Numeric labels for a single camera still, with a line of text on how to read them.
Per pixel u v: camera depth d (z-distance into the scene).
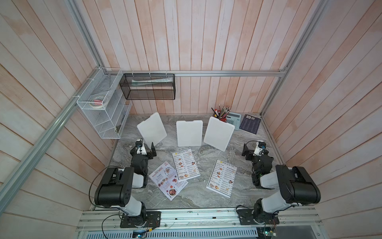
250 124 1.14
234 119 1.14
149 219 0.73
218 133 0.90
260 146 0.76
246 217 0.73
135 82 0.90
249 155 0.82
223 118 1.04
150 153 0.82
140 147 0.75
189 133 0.92
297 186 0.46
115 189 0.45
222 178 0.87
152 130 0.89
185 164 0.93
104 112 0.71
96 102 0.74
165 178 0.88
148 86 0.88
